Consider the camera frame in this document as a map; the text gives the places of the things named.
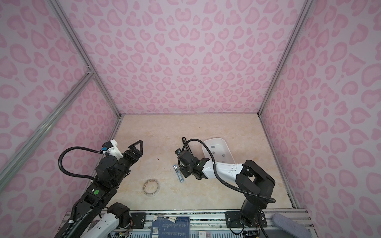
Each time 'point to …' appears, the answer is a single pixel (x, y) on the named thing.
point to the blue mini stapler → (178, 173)
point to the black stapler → (185, 142)
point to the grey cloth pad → (291, 227)
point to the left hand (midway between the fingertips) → (138, 142)
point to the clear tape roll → (151, 187)
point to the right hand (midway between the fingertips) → (184, 165)
